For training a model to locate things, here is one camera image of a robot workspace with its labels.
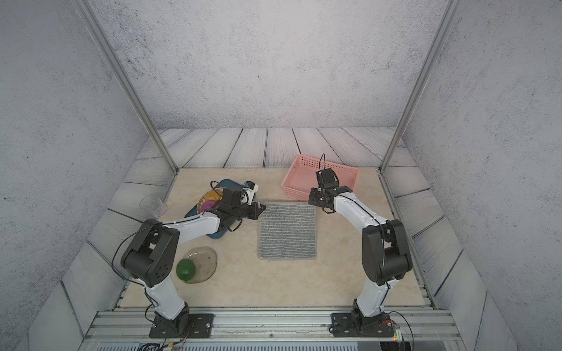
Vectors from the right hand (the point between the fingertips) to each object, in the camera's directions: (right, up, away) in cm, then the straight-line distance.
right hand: (315, 196), depth 93 cm
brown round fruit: (-47, 0, +10) cm, 48 cm away
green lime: (-49, -26, -13) cm, 56 cm away
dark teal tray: (-42, +5, +22) cm, 48 cm away
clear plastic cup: (-74, -5, +8) cm, 74 cm away
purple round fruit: (-48, -4, +5) cm, 49 cm away
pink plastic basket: (-4, +10, +26) cm, 28 cm away
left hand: (-20, -4, -1) cm, 21 cm away
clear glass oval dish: (-45, -25, -5) cm, 52 cm away
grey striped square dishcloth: (-12, -15, +2) cm, 19 cm away
